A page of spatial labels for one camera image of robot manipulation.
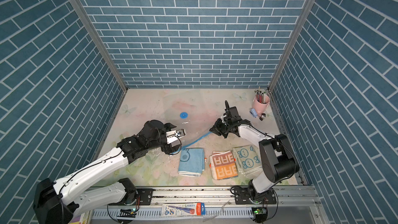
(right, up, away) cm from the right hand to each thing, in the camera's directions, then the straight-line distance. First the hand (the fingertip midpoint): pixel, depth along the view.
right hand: (210, 129), depth 89 cm
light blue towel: (-11, -16, -6) cm, 20 cm away
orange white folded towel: (+7, -17, -8) cm, 20 cm away
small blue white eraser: (+30, +9, +16) cm, 35 cm away
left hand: (-16, 0, -12) cm, 19 cm away
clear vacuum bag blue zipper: (-9, +8, +21) cm, 24 cm away
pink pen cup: (+33, +15, +10) cm, 37 cm away
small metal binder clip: (+36, +7, +16) cm, 40 cm away
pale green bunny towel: (+21, -16, -4) cm, 27 cm away
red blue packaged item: (-13, -33, -19) cm, 40 cm away
